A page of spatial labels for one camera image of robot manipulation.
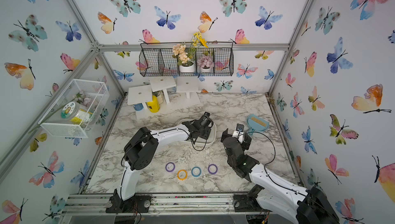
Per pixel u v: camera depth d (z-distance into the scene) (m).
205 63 0.87
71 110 0.63
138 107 1.05
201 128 0.77
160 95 1.08
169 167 0.86
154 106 1.02
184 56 0.81
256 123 1.02
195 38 0.83
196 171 0.84
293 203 0.43
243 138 0.70
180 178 0.82
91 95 0.80
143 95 0.99
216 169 0.84
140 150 0.52
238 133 0.66
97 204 0.76
